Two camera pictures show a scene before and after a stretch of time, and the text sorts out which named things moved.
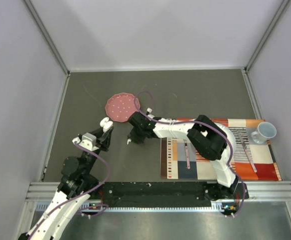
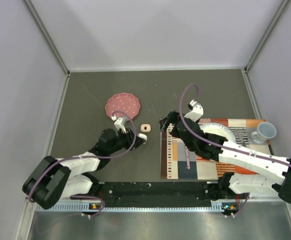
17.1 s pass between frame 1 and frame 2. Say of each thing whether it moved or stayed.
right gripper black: moved
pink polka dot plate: stayed
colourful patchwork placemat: stayed
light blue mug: stayed
